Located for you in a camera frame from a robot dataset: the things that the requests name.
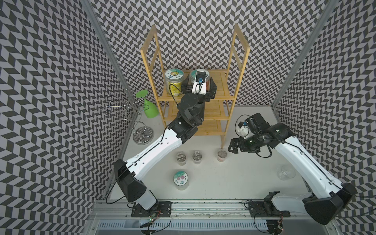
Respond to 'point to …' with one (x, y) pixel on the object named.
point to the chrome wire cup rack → (142, 135)
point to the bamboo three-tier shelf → (216, 110)
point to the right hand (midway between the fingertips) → (238, 152)
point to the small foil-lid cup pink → (222, 155)
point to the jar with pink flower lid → (180, 180)
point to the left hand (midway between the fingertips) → (200, 78)
